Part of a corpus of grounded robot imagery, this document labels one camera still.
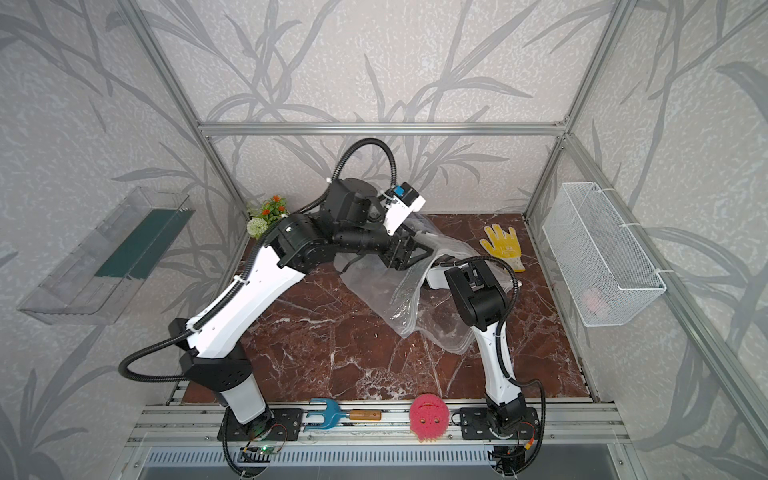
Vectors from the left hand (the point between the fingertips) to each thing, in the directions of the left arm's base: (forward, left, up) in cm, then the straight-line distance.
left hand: (422, 244), depth 60 cm
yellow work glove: (+32, -36, -40) cm, 63 cm away
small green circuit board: (-31, +36, -41) cm, 63 cm away
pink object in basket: (-2, -44, -19) cm, 48 cm away
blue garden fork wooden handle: (-24, +21, -39) cm, 50 cm away
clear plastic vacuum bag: (-9, +2, -11) cm, 14 cm away
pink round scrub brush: (-25, -3, -37) cm, 44 cm away
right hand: (+29, +8, -36) cm, 47 cm away
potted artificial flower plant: (+36, +49, -26) cm, 66 cm away
